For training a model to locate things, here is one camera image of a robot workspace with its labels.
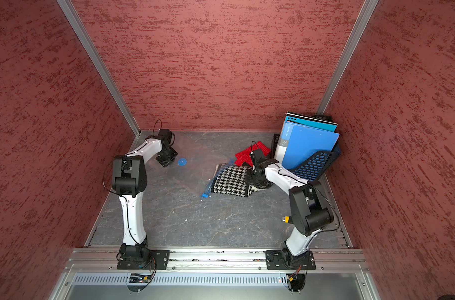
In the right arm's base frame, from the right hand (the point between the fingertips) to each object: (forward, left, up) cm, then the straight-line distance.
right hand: (249, 184), depth 92 cm
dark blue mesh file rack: (+3, -31, +7) cm, 32 cm away
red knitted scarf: (+19, +1, -2) cm, 19 cm away
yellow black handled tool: (-17, -17, -4) cm, 24 cm away
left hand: (+16, +42, -2) cm, 45 cm away
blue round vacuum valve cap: (+17, +38, -3) cm, 41 cm away
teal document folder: (+18, -30, +24) cm, 42 cm away
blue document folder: (+14, -24, +16) cm, 32 cm away
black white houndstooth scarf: (+3, +9, 0) cm, 10 cm away
